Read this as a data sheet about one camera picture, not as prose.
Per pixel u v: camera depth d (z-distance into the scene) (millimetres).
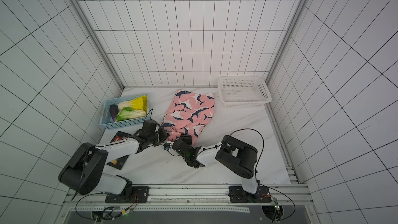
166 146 770
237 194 719
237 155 501
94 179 442
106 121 972
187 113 1025
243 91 1170
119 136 923
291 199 633
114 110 1014
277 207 685
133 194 712
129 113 949
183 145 668
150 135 727
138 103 986
